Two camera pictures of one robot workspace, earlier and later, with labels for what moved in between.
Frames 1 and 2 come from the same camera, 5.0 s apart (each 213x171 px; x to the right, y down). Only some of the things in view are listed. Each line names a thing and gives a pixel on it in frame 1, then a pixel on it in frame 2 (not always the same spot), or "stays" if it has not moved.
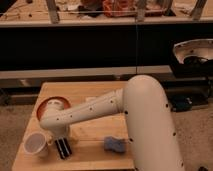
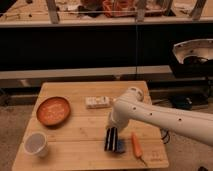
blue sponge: [114, 144] stays
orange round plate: [42, 108] stays
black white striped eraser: [63, 146] to [111, 139]
